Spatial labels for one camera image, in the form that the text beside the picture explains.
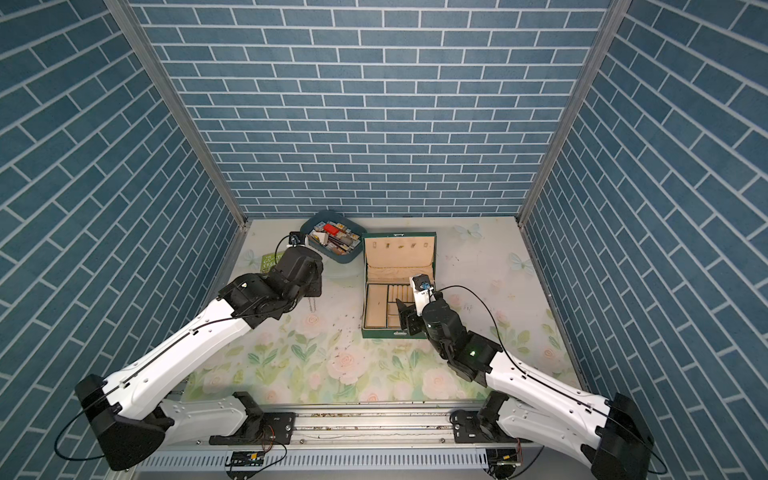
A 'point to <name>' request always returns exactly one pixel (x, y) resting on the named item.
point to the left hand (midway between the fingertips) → (321, 275)
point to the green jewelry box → (389, 262)
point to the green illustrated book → (269, 261)
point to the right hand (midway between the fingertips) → (411, 298)
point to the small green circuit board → (247, 458)
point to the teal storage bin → (347, 246)
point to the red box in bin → (330, 228)
